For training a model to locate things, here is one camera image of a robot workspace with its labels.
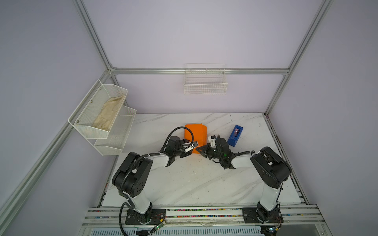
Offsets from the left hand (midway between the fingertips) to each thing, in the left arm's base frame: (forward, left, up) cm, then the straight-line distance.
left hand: (188, 144), depth 95 cm
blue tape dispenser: (+8, -33, -1) cm, 34 cm away
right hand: (-6, -4, +3) cm, 8 cm away
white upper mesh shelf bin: (+3, +50, +24) cm, 55 cm away
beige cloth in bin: (+9, +44, +23) cm, 51 cm away
